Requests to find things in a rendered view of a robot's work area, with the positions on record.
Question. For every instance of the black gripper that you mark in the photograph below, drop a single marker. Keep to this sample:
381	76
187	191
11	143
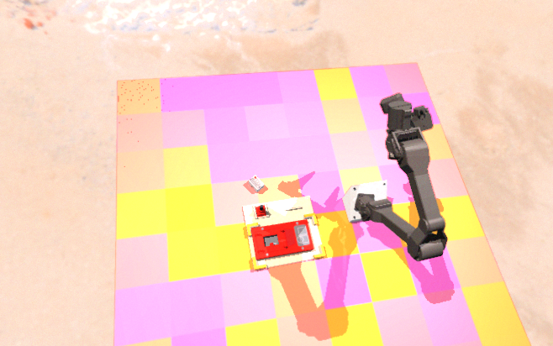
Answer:
385	104

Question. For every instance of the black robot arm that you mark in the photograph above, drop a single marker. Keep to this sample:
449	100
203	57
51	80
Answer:
413	159

